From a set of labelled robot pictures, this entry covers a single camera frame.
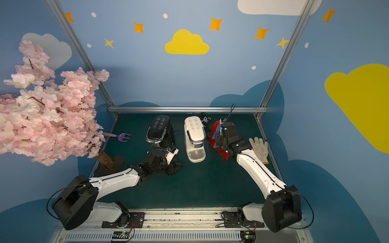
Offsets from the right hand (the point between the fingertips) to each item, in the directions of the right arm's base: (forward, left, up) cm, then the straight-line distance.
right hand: (224, 132), depth 84 cm
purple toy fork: (+7, +72, -20) cm, 75 cm away
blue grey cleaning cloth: (+2, +3, -2) cm, 5 cm away
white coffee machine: (-4, +16, 0) cm, 17 cm away
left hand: (-14, +24, -12) cm, 30 cm away
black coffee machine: (-5, +35, +2) cm, 36 cm away
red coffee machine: (-2, +6, -9) cm, 11 cm away
